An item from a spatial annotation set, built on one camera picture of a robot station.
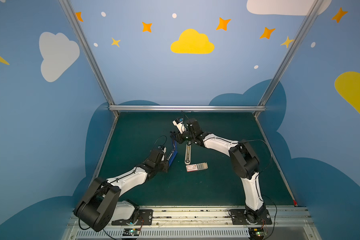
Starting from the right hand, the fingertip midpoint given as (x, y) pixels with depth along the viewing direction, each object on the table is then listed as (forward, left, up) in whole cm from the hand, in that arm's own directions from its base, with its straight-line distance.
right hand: (172, 134), depth 93 cm
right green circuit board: (-48, -45, -14) cm, 67 cm away
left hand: (-15, +1, -8) cm, 17 cm away
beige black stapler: (-9, -11, -11) cm, 18 cm away
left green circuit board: (-51, +16, -12) cm, 54 cm away
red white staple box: (-16, -16, -12) cm, 26 cm away
